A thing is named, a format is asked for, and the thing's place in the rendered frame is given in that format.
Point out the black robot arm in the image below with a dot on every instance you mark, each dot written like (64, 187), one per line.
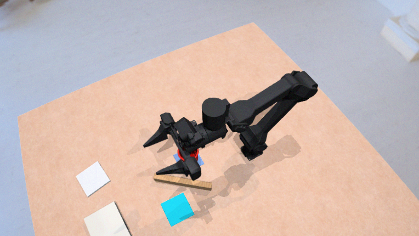
(292, 88)

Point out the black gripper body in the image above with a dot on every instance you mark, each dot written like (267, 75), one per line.
(192, 166)

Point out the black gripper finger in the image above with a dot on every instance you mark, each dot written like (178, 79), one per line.
(178, 168)
(159, 136)

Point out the brown wooden plank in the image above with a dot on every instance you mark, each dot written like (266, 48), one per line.
(183, 182)

